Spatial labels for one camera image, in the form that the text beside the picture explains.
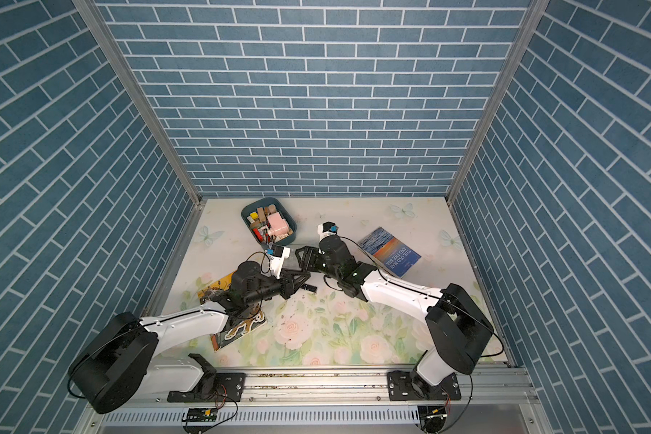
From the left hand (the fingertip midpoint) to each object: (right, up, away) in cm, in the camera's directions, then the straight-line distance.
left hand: (314, 279), depth 80 cm
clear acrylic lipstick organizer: (-1, +7, -8) cm, 11 cm away
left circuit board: (-30, -35, -7) cm, 47 cm away
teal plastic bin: (-28, +20, +32) cm, 47 cm away
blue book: (+27, +5, +22) cm, 35 cm away
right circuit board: (+32, -35, -9) cm, 48 cm away
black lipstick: (-3, -6, +12) cm, 13 cm away
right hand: (-4, +7, +2) cm, 8 cm away
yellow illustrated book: (-17, -9, -15) cm, 24 cm away
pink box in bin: (-16, +16, +25) cm, 34 cm away
